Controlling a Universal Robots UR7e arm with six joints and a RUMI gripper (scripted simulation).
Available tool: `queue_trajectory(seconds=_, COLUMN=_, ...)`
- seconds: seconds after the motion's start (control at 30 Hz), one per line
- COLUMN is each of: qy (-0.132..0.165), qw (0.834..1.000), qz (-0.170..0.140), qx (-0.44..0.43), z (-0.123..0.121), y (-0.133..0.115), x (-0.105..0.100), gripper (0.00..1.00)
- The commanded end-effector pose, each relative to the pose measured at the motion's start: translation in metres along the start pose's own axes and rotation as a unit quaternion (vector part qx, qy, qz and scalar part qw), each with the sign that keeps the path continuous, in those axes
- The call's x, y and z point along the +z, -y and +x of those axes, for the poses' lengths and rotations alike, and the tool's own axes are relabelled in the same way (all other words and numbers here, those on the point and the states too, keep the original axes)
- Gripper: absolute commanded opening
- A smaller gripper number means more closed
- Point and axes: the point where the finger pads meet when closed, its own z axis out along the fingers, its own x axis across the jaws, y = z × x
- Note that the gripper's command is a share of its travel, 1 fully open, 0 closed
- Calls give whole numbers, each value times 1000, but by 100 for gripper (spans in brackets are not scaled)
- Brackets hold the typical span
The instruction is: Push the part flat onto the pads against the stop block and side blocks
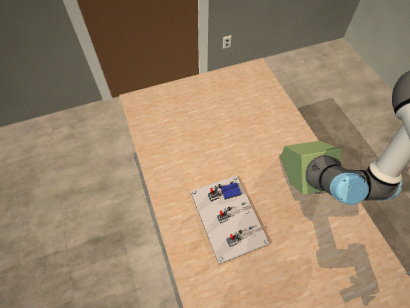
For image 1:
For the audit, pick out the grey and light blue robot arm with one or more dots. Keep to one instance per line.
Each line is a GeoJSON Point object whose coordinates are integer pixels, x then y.
{"type": "Point", "coordinates": [351, 186]}

